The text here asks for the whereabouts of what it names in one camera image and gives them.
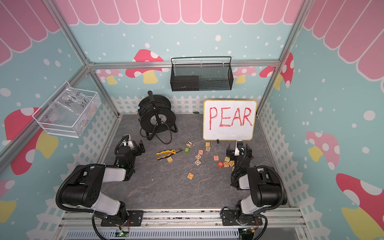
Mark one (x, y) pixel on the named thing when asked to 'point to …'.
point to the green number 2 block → (186, 150)
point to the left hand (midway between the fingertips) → (134, 143)
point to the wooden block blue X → (207, 148)
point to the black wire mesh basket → (201, 77)
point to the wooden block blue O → (197, 162)
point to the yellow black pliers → (173, 151)
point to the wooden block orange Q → (190, 175)
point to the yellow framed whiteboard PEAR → (229, 119)
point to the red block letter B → (220, 164)
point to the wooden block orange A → (226, 164)
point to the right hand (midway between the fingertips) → (238, 143)
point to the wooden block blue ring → (198, 156)
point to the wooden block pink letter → (200, 152)
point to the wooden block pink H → (216, 157)
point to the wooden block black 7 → (189, 143)
